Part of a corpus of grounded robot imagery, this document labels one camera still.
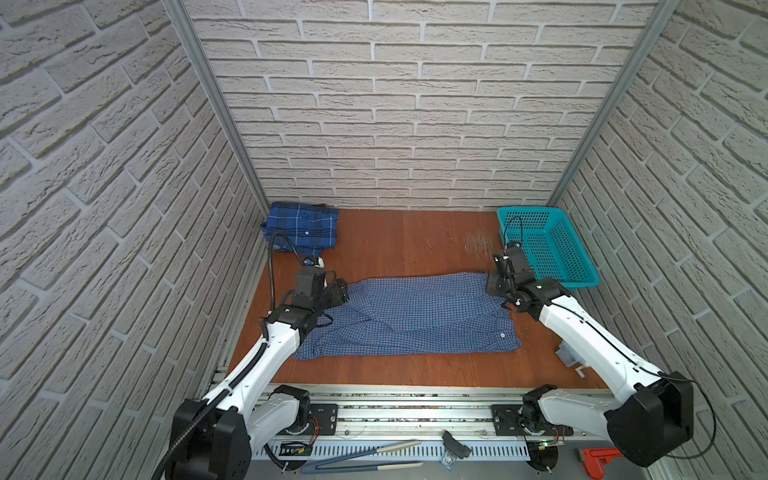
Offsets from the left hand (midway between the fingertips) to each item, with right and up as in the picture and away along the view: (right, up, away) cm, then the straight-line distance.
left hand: (337, 282), depth 84 cm
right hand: (+46, +2, -2) cm, 46 cm away
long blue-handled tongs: (+5, -42, -16) cm, 45 cm away
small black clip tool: (+33, -38, -15) cm, 52 cm away
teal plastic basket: (+76, +11, +27) cm, 81 cm away
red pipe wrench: (+63, -39, -16) cm, 76 cm away
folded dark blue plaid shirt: (-13, +17, +20) cm, 29 cm away
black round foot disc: (+53, -40, -13) cm, 68 cm away
